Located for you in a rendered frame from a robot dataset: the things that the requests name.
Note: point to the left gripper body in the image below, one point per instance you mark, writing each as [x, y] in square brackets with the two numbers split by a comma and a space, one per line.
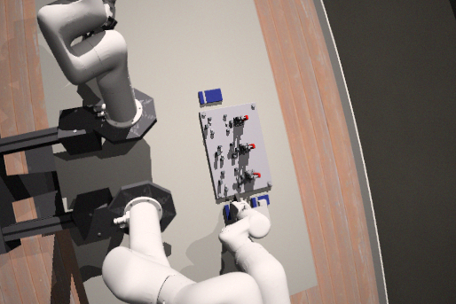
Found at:
[110, 13]

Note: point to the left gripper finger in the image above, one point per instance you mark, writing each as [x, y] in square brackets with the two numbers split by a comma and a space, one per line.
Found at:
[86, 36]
[111, 26]

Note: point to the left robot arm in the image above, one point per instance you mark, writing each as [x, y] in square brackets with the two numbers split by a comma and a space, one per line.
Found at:
[103, 55]

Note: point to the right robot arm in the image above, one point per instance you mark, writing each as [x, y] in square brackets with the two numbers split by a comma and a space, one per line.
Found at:
[136, 280]

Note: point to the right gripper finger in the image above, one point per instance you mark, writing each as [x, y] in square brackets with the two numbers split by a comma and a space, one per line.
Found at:
[236, 198]

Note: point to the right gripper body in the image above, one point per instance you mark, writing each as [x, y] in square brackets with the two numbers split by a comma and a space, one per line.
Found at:
[236, 207]

